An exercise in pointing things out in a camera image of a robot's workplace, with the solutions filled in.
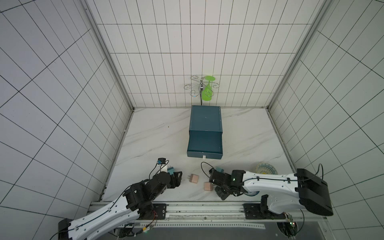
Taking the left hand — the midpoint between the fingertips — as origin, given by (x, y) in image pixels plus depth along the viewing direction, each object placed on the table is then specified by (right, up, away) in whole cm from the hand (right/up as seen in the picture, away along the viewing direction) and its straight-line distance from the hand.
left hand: (173, 176), depth 78 cm
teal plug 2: (+26, +2, +6) cm, 26 cm away
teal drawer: (+17, +18, -1) cm, 24 cm away
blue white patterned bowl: (+42, -9, -1) cm, 43 cm away
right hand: (+23, -9, +1) cm, 25 cm away
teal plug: (-3, +1, +7) cm, 7 cm away
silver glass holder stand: (+16, +53, +15) cm, 57 cm away
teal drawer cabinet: (+18, +28, +5) cm, 34 cm away
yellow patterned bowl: (+53, +2, +7) cm, 54 cm away
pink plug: (+11, -3, +4) cm, 12 cm away
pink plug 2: (+19, -6, +2) cm, 20 cm away
